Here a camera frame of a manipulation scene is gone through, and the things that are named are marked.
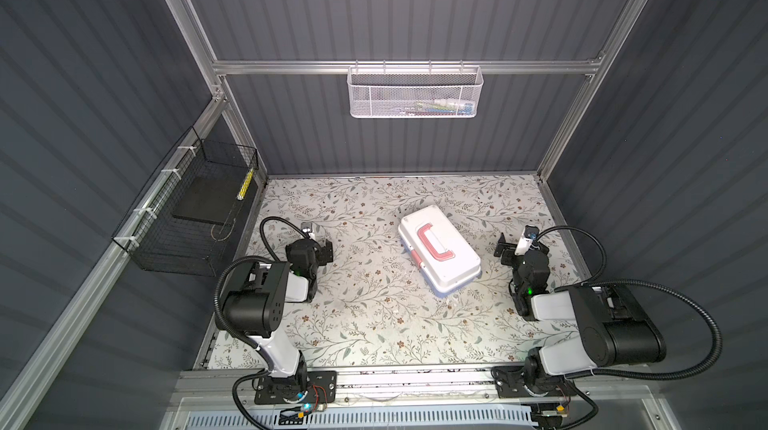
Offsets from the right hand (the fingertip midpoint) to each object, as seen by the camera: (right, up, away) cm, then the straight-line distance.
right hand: (524, 238), depth 89 cm
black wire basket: (-94, +2, -21) cm, 96 cm away
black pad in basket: (-87, +12, -12) cm, 89 cm away
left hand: (-67, -2, +7) cm, 68 cm away
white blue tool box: (-26, -4, -5) cm, 27 cm away
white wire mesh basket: (-30, +57, +34) cm, 73 cm away
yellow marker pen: (-80, +16, -9) cm, 82 cm away
